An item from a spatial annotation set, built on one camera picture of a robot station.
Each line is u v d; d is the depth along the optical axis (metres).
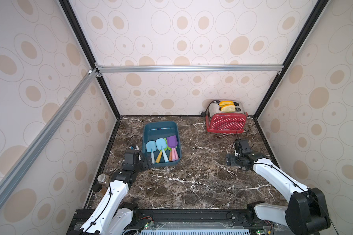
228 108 0.97
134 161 0.63
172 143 1.00
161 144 1.00
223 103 1.00
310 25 0.73
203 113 1.17
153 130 1.09
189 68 0.90
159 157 0.94
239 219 0.73
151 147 1.00
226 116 0.97
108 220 0.44
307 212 0.40
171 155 0.93
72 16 0.70
